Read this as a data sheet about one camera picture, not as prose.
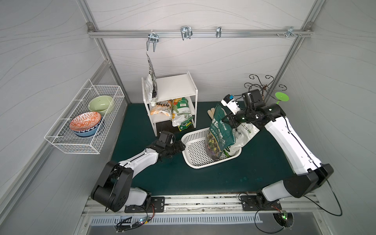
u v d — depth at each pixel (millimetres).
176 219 702
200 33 801
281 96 789
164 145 690
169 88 843
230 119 625
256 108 537
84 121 636
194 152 929
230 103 638
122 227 688
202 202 749
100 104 733
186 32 765
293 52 892
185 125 1013
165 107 845
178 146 801
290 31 765
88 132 572
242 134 804
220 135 723
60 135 571
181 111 883
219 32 733
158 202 740
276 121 474
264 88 861
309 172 400
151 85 619
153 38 784
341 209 352
